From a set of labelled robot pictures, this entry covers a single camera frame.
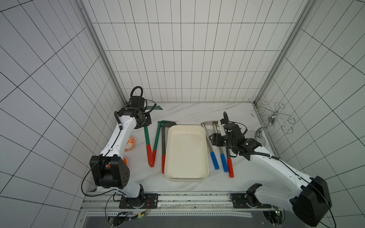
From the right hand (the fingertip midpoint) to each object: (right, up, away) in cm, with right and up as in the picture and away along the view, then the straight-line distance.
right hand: (213, 134), depth 82 cm
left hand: (-41, +5, 0) cm, 41 cm away
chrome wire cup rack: (+31, +11, -7) cm, 34 cm away
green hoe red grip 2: (-37, -13, +7) cm, 40 cm away
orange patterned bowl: (-54, -8, +12) cm, 56 cm away
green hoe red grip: (-36, -9, -7) cm, 38 cm away
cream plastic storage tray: (-16, -14, +7) cm, 22 cm away
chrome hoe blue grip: (+7, -20, +1) cm, 21 cm away
